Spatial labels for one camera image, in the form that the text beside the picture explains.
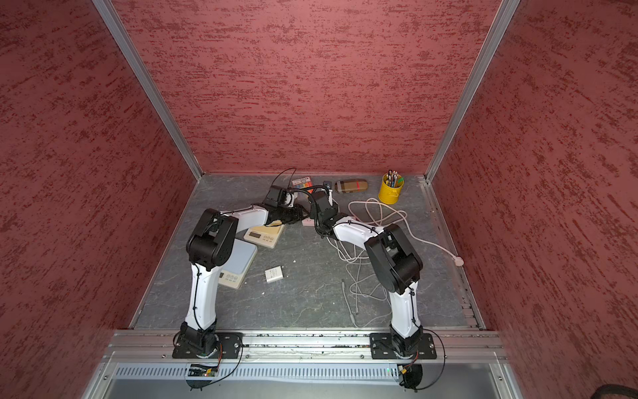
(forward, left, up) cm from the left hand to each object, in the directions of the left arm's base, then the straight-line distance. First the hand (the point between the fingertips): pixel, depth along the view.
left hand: (307, 218), depth 103 cm
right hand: (+1, -6, +7) cm, 9 cm away
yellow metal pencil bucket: (+10, -36, +4) cm, 37 cm away
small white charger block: (-25, +11, 0) cm, 27 cm away
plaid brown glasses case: (+18, -19, +1) cm, 27 cm away
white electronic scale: (-24, +24, +1) cm, 34 cm away
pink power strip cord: (-17, -60, -4) cm, 62 cm away
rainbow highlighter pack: (+21, +3, -1) cm, 22 cm away
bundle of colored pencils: (+10, -35, +15) cm, 39 cm away
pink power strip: (-3, -1, +1) cm, 3 cm away
